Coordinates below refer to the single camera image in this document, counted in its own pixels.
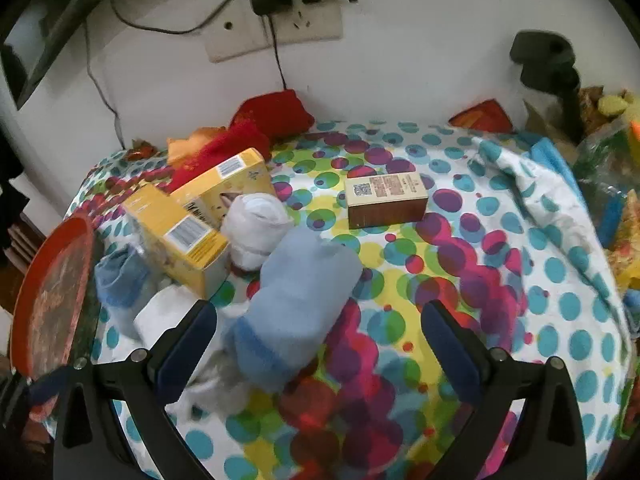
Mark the red sock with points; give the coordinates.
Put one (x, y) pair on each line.
(225, 142)

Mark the blue packet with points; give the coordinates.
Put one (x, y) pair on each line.
(611, 220)

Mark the yellow medicine box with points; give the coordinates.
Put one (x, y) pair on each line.
(225, 175)
(175, 240)

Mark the brown snack packet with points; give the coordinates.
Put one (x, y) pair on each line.
(592, 105)

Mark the red cloth pouch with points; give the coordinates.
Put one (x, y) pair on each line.
(275, 115)

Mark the small blue sock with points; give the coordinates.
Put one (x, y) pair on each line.
(120, 275)

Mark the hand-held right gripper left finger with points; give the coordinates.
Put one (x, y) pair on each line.
(187, 350)

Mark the dark cloth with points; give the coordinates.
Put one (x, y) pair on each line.
(10, 185)

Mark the clear plastic bag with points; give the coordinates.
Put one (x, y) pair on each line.
(600, 160)

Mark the white sock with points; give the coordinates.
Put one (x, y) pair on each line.
(160, 310)
(255, 230)

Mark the red candy wrapper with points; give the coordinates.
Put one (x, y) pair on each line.
(140, 151)

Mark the beige and brown box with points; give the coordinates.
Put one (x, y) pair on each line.
(385, 195)

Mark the blue cloth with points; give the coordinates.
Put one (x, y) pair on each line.
(550, 155)

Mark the orange cat toy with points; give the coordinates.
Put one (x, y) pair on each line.
(187, 145)

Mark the brown wooden furniture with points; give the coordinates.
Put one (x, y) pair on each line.
(20, 250)

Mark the brown cardboard box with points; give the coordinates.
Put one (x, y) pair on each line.
(542, 122)

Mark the polka dot tablecloth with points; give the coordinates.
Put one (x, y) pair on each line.
(450, 260)

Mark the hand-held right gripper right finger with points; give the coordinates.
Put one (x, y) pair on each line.
(450, 350)

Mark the red basket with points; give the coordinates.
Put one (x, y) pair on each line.
(55, 285)

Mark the black clamp stand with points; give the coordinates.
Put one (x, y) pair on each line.
(540, 60)

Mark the light blue sock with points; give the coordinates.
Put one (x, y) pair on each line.
(295, 300)

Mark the yellow patterned packet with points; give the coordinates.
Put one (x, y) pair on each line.
(625, 260)

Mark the red orange packet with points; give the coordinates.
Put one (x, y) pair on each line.
(482, 117)

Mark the black framed screen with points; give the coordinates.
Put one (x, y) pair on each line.
(30, 25)

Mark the yellow waffle toy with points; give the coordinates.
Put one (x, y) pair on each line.
(615, 102)

